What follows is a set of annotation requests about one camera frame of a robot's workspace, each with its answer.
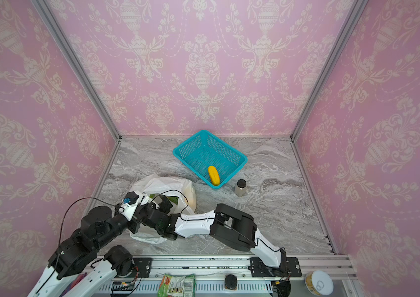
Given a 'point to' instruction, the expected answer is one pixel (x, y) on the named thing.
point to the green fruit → (173, 198)
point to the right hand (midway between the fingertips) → (152, 203)
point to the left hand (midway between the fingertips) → (147, 205)
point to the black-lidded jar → (230, 282)
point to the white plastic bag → (155, 184)
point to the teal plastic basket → (207, 149)
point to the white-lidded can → (319, 282)
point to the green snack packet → (177, 286)
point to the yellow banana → (214, 175)
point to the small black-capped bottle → (240, 187)
